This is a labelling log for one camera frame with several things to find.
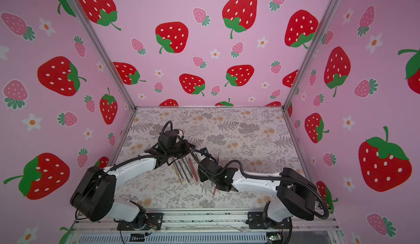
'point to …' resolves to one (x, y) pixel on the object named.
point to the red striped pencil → (193, 169)
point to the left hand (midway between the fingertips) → (196, 145)
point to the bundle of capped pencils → (215, 190)
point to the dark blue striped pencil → (184, 171)
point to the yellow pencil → (176, 170)
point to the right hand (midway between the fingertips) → (197, 170)
